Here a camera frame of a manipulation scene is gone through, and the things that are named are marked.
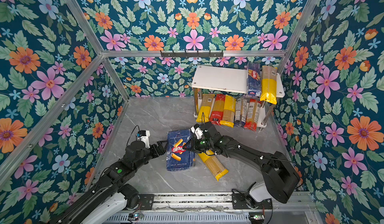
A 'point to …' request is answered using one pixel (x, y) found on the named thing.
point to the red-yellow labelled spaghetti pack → (252, 114)
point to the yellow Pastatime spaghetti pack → (217, 170)
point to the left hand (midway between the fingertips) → (166, 143)
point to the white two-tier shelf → (230, 79)
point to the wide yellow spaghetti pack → (203, 114)
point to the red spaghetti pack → (217, 110)
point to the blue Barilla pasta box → (177, 157)
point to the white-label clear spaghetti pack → (240, 114)
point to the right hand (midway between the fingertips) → (186, 144)
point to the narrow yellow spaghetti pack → (229, 111)
